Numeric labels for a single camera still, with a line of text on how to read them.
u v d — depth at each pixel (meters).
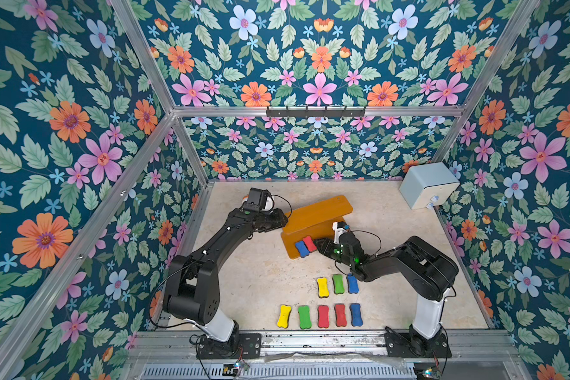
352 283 0.85
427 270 0.51
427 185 0.96
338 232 0.87
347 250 0.75
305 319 0.80
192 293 0.44
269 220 0.77
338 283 0.86
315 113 0.93
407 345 0.72
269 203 0.75
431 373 0.69
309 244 0.94
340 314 0.79
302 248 0.94
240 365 0.70
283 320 0.78
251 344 0.73
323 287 0.84
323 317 0.80
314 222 0.89
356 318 0.78
